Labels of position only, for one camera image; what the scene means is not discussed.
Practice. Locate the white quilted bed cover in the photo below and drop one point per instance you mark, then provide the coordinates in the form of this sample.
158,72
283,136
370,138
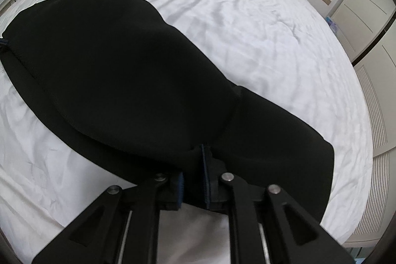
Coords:
282,50

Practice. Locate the white louvered wardrobe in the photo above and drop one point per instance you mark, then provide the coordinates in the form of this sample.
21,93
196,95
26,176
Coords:
366,30

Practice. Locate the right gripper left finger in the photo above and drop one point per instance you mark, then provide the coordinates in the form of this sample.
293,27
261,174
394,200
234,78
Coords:
120,226

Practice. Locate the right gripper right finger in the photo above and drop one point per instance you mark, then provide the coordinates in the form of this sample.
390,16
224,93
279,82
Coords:
274,202

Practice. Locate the black pants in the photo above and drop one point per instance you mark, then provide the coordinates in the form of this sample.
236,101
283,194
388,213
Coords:
132,94

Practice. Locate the blue patterned box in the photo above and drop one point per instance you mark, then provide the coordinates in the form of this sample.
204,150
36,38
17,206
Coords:
332,24

